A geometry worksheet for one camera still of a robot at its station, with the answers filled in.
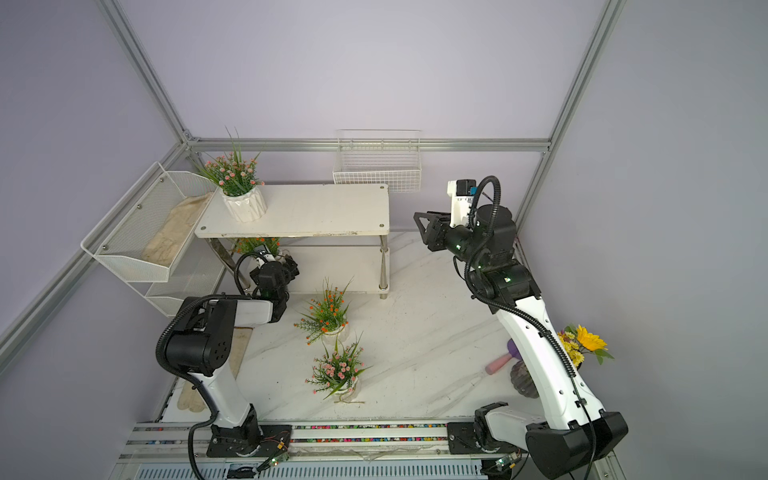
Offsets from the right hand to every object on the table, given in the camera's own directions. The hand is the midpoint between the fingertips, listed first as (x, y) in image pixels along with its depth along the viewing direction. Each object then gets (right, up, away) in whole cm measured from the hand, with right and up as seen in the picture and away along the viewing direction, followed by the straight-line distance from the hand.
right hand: (423, 221), depth 66 cm
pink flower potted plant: (-20, -36, +4) cm, 41 cm away
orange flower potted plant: (-50, -4, +20) cm, 54 cm away
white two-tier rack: (-21, -2, +9) cm, 23 cm away
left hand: (-46, -10, +32) cm, 57 cm away
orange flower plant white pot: (-25, -25, +14) cm, 38 cm away
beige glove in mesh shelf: (-66, -5, +11) cm, 67 cm away
